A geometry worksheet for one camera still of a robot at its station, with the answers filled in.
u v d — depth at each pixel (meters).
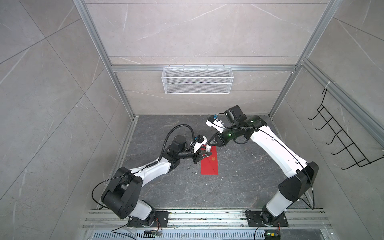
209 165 0.93
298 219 0.75
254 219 0.73
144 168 0.50
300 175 0.42
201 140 0.67
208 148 0.74
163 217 0.73
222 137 0.65
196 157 0.70
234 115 0.59
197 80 1.00
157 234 0.69
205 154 0.76
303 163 0.44
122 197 0.43
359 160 0.59
